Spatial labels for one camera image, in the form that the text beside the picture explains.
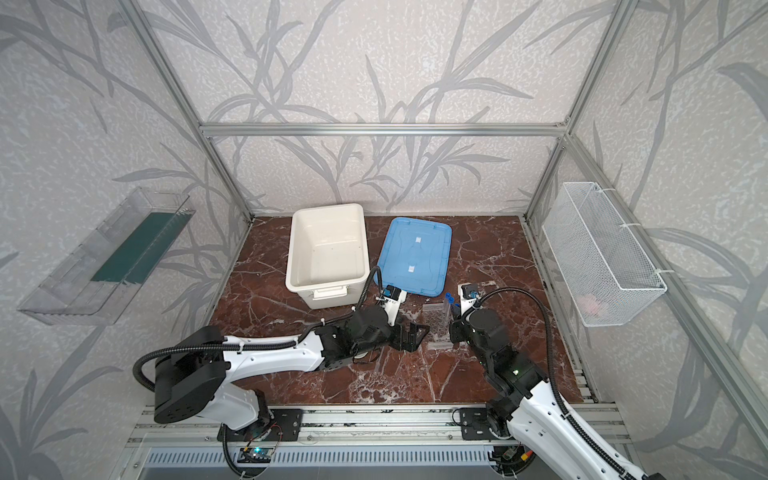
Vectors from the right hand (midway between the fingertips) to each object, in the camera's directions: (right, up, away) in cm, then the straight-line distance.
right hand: (455, 297), depth 79 cm
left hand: (-9, -5, -2) cm, 10 cm away
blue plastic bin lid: (-9, +9, +29) cm, 32 cm away
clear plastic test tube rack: (-3, -9, +12) cm, 15 cm away
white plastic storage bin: (-41, +8, +28) cm, 50 cm away
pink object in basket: (+32, -1, -6) cm, 33 cm away
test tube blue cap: (-1, -1, 0) cm, 1 cm away
